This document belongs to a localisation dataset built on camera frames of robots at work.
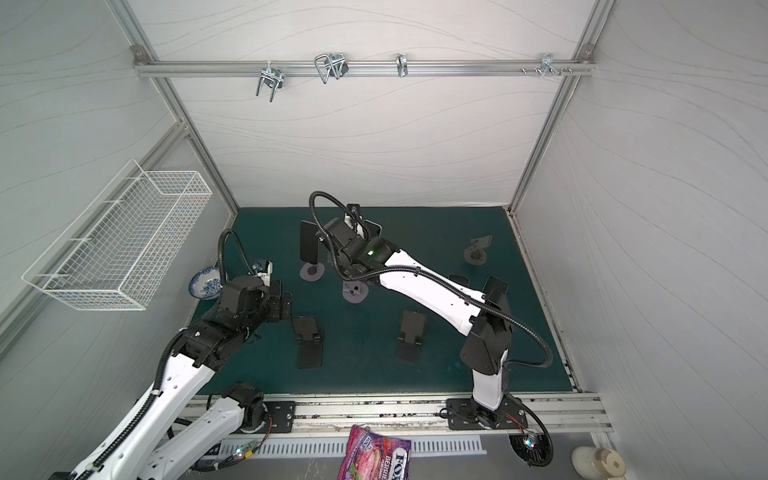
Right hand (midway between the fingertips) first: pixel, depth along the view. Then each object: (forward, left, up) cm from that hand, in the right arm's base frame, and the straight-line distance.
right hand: (346, 242), depth 77 cm
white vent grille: (-42, +1, -26) cm, 50 cm away
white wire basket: (-10, +51, +7) cm, 53 cm away
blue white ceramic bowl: (-1, +49, -22) cm, 54 cm away
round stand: (+6, +16, -25) cm, 31 cm away
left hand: (-12, +19, -7) cm, 24 cm away
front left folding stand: (-18, +11, -21) cm, 30 cm away
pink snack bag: (-44, -9, -23) cm, 50 cm away
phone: (+10, +16, -14) cm, 23 cm away
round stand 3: (+16, -41, -24) cm, 50 cm away
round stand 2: (-2, 0, -22) cm, 22 cm away
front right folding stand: (-19, -17, -20) cm, 33 cm away
